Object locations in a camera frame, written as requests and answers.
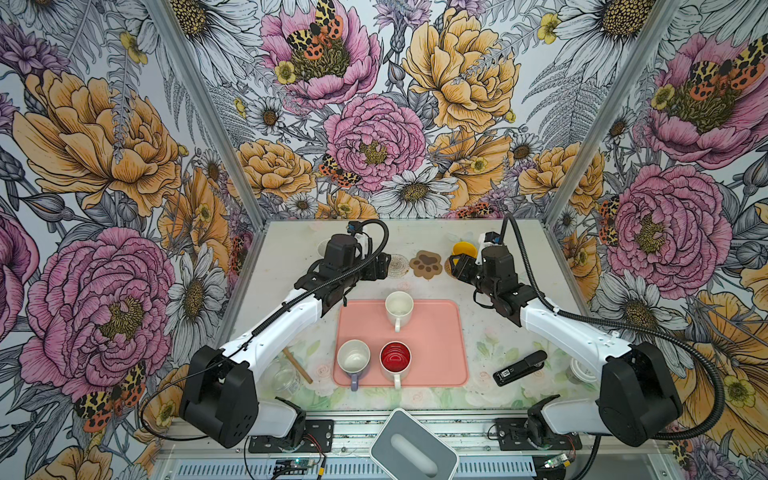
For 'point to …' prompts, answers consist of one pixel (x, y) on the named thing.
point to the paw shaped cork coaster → (426, 264)
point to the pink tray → (435, 333)
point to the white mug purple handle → (353, 356)
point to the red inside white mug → (395, 358)
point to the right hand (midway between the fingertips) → (456, 267)
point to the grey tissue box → (404, 449)
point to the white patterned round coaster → (398, 266)
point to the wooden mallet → (297, 365)
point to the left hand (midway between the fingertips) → (376, 265)
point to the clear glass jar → (285, 376)
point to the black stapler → (521, 369)
